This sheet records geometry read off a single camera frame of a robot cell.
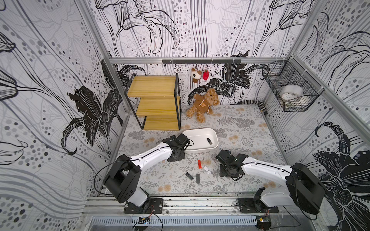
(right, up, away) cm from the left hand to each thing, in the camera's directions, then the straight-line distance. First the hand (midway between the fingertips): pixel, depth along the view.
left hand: (179, 159), depth 86 cm
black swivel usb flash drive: (+6, -9, -3) cm, 11 cm away
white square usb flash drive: (+17, -6, -1) cm, 18 cm away
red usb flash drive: (+13, -3, +2) cm, 13 cm away
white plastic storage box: (+15, +10, +13) cm, 22 cm away
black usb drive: (+20, +9, +12) cm, 25 cm away
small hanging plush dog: (+11, +54, +7) cm, 55 cm away
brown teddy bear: (+17, +36, +22) cm, 45 cm away
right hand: (+27, -7, 0) cm, 28 cm away
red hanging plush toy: (+17, +54, +7) cm, 57 cm away
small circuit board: (-17, -27, -15) cm, 35 cm away
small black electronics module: (+43, -27, -16) cm, 53 cm away
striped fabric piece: (+59, +39, +32) cm, 78 cm away
